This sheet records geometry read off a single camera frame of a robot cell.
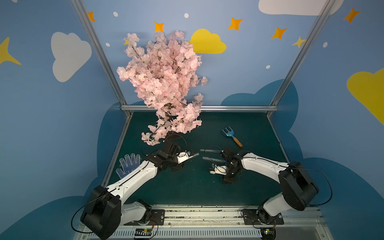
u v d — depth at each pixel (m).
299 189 0.45
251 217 0.75
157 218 0.74
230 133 1.08
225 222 0.74
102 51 0.85
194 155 0.82
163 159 0.62
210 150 1.00
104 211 0.40
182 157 0.72
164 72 0.68
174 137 1.08
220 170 0.77
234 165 0.65
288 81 0.99
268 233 0.73
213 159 0.96
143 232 0.73
